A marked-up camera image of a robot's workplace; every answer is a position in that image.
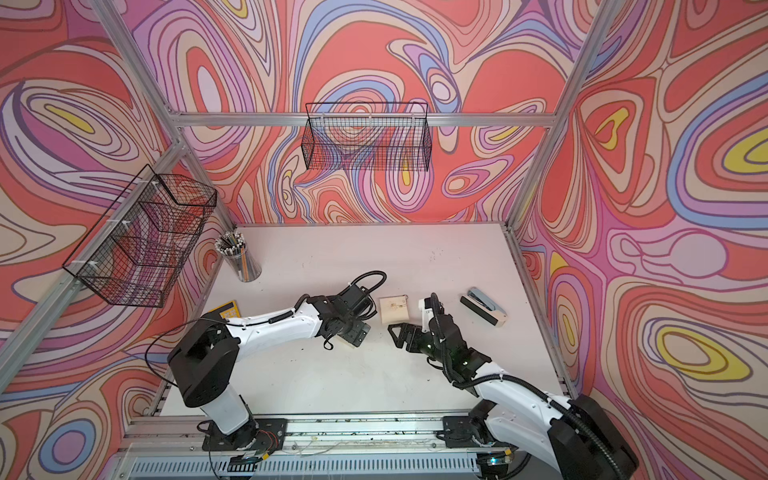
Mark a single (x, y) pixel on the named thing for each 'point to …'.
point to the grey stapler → (481, 305)
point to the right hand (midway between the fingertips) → (400, 337)
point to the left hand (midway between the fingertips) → (356, 327)
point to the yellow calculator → (233, 312)
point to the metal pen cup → (233, 246)
